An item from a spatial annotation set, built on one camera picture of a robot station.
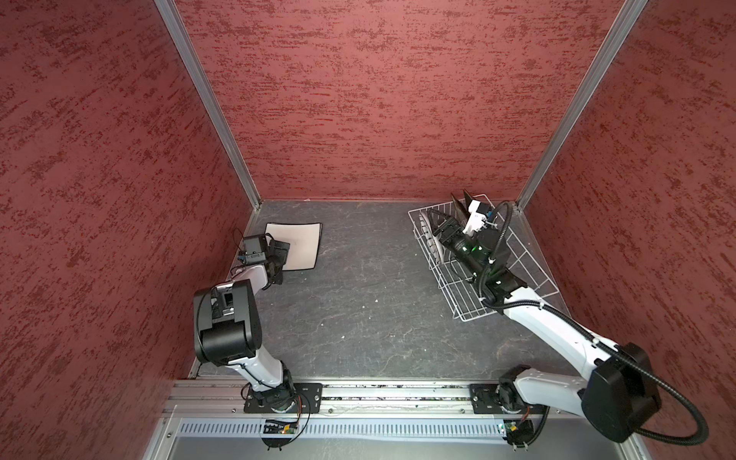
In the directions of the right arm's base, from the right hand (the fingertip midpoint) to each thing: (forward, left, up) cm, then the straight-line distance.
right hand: (428, 219), depth 74 cm
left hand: (+6, +45, -25) cm, 51 cm away
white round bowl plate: (-8, +1, +2) cm, 9 cm away
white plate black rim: (+16, +41, -28) cm, 52 cm away
